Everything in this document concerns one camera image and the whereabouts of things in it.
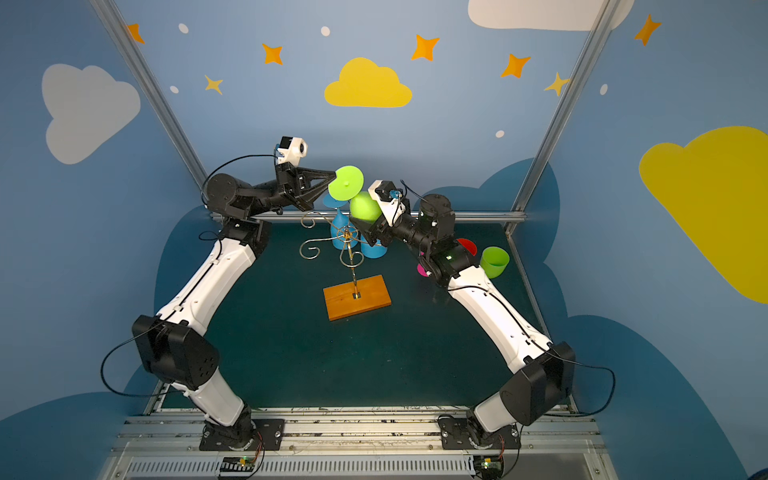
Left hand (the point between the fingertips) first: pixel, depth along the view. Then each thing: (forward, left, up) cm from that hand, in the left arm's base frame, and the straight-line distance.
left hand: (331, 175), depth 56 cm
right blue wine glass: (+10, -7, -34) cm, 37 cm away
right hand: (+5, -6, -10) cm, 13 cm away
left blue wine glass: (+6, 0, -22) cm, 23 cm away
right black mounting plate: (-34, -30, -54) cm, 70 cm away
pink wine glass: (+17, -24, -53) cm, 61 cm away
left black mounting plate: (-35, +19, -53) cm, 67 cm away
